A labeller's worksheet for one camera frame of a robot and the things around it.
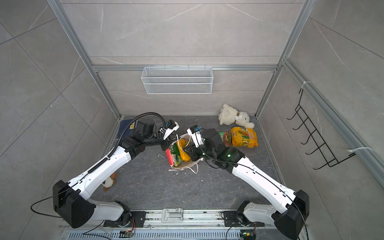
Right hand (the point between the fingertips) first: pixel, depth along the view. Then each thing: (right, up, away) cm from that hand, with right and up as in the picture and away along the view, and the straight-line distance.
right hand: (185, 148), depth 71 cm
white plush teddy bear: (+30, +19, +38) cm, 51 cm away
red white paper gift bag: (-5, -8, +15) cm, 18 cm away
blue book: (-51, +12, +43) cm, 68 cm away
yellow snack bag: (+40, +4, +28) cm, 49 cm away
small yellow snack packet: (-3, +1, +12) cm, 13 cm away
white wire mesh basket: (-7, +42, +30) cm, 53 cm away
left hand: (-3, +7, +4) cm, 8 cm away
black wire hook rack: (+59, -3, -13) cm, 60 cm away
